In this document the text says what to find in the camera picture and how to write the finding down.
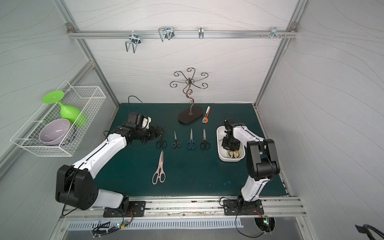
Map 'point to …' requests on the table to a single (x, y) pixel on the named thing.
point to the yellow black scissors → (235, 154)
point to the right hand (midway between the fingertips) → (229, 147)
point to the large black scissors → (161, 143)
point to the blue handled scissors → (191, 144)
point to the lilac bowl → (53, 131)
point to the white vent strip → (190, 223)
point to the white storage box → (222, 152)
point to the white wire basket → (89, 99)
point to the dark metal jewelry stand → (191, 82)
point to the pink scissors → (160, 173)
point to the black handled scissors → (204, 144)
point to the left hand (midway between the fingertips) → (160, 134)
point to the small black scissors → (174, 144)
